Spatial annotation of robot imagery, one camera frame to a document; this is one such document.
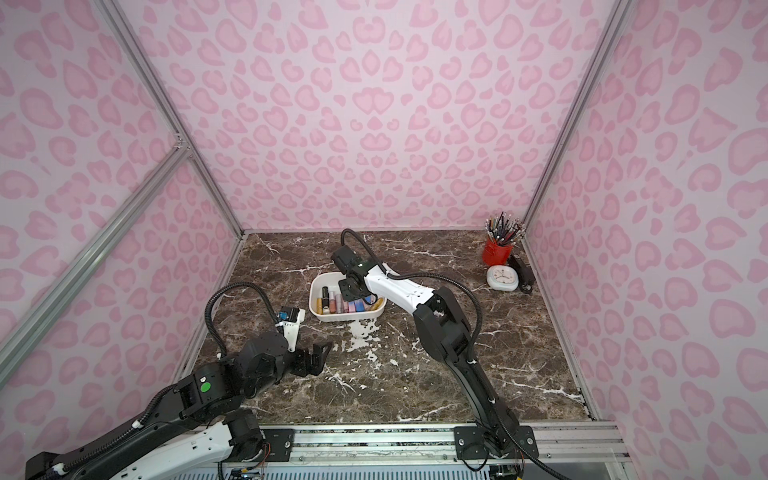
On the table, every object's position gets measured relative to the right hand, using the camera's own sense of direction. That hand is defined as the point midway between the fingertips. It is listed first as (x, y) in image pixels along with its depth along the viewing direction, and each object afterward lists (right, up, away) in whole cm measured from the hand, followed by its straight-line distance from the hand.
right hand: (355, 290), depth 97 cm
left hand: (-5, -9, -25) cm, 27 cm away
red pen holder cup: (+48, +11, +7) cm, 49 cm away
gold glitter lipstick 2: (+7, -4, 0) cm, 8 cm away
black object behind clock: (+56, +4, +2) cm, 56 cm away
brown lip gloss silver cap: (-8, -4, +1) cm, 9 cm away
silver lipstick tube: (-6, -4, +1) cm, 7 cm away
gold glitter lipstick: (-12, -5, +1) cm, 13 cm away
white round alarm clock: (+49, +4, +5) cm, 50 cm away
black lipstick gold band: (-10, -3, +2) cm, 11 cm away
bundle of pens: (+50, +20, +3) cm, 54 cm away
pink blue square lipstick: (+1, -5, 0) cm, 5 cm away
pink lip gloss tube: (-3, -5, 0) cm, 6 cm away
